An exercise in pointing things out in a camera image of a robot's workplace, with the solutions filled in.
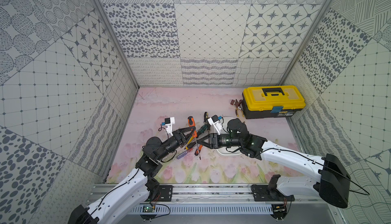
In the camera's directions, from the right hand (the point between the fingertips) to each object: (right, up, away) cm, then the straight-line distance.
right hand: (200, 143), depth 69 cm
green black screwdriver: (+1, +1, +26) cm, 26 cm away
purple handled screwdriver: (-10, -11, +17) cm, 23 cm away
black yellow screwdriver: (+4, +10, +34) cm, 36 cm away
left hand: (-2, +8, -4) cm, 10 cm away
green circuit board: (-25, -32, +2) cm, 41 cm away
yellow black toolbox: (+43, +19, +21) cm, 52 cm away
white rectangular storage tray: (+13, -1, -7) cm, 14 cm away
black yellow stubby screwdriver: (-6, -7, +20) cm, 22 cm away
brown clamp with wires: (+27, +17, +38) cm, 50 cm away
